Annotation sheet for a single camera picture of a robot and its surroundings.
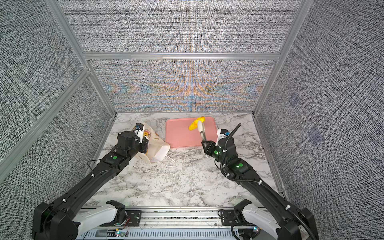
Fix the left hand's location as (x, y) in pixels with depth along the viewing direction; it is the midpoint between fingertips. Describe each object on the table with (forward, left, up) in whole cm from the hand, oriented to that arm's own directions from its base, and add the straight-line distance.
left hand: (145, 137), depth 82 cm
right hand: (-6, -30, +3) cm, 31 cm away
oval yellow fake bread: (+7, -27, +1) cm, 28 cm away
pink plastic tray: (+16, -17, -19) cm, 30 cm away
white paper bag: (+4, -3, -17) cm, 17 cm away
